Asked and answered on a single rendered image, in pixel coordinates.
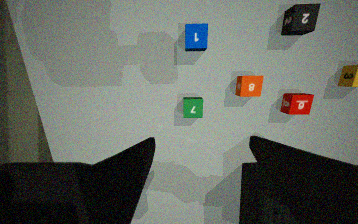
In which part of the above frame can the green digit block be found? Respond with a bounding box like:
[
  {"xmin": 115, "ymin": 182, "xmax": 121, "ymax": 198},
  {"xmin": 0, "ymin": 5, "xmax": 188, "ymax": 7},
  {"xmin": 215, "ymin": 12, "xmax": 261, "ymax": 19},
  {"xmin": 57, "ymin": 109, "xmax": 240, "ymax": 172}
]
[{"xmin": 184, "ymin": 97, "xmax": 203, "ymax": 118}]

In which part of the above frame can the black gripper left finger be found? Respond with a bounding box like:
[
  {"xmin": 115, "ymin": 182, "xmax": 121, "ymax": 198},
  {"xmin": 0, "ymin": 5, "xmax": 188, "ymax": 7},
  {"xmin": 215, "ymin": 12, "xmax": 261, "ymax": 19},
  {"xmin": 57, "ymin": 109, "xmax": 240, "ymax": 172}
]
[{"xmin": 0, "ymin": 137, "xmax": 156, "ymax": 224}]

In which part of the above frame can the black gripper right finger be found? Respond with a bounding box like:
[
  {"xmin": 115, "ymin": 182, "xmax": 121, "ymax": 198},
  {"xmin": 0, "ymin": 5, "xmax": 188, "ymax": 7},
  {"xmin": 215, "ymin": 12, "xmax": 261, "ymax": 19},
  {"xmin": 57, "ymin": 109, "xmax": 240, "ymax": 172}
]
[{"xmin": 249, "ymin": 136, "xmax": 358, "ymax": 224}]

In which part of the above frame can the red digit block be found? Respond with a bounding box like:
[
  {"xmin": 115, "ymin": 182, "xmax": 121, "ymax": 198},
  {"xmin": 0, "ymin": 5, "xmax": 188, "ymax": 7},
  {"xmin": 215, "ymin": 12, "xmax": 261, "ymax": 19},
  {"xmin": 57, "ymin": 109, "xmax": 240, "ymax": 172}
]
[{"xmin": 280, "ymin": 93, "xmax": 314, "ymax": 115}]

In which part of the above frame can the blue cube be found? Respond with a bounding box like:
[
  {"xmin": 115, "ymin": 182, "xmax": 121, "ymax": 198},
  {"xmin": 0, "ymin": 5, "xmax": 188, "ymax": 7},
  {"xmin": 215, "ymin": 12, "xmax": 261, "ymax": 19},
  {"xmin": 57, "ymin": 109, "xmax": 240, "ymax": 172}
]
[{"xmin": 185, "ymin": 23, "xmax": 208, "ymax": 51}]

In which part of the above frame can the yellow digit block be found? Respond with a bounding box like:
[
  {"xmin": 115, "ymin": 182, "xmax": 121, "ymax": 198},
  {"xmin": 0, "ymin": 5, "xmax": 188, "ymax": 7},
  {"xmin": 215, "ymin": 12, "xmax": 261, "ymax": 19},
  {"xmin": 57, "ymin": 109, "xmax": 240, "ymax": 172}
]
[{"xmin": 338, "ymin": 65, "xmax": 358, "ymax": 87}]

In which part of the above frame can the orange block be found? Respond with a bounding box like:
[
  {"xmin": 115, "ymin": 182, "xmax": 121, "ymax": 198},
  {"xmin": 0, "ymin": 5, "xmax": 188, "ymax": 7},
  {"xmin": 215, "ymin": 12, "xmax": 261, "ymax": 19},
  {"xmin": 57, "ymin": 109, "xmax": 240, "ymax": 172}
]
[{"xmin": 235, "ymin": 76, "xmax": 264, "ymax": 97}]

